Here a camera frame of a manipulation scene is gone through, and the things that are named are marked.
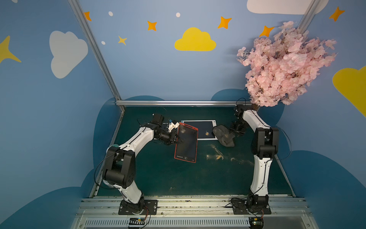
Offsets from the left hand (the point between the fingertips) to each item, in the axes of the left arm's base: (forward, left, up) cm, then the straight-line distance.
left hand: (183, 141), depth 83 cm
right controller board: (-37, -40, -18) cm, 57 cm away
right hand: (+15, -37, -11) cm, 41 cm away
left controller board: (-38, +23, -18) cm, 48 cm away
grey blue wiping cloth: (+14, -30, -14) cm, 36 cm away
